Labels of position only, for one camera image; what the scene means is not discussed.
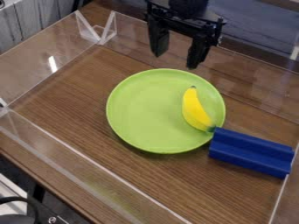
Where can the yellow toy banana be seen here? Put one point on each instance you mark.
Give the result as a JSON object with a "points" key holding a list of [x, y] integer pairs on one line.
{"points": [[194, 113]]}

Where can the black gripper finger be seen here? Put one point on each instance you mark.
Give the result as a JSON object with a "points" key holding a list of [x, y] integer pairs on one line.
{"points": [[199, 49], [159, 35]]}

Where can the green plate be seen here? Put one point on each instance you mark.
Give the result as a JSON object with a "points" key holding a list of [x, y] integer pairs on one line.
{"points": [[145, 110]]}

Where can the clear acrylic corner bracket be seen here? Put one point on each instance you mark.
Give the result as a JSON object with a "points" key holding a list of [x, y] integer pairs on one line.
{"points": [[95, 33]]}

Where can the blue rectangular block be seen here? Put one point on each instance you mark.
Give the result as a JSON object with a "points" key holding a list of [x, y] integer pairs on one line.
{"points": [[252, 152]]}

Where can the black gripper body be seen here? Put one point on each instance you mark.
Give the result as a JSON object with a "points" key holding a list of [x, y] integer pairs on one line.
{"points": [[190, 12]]}

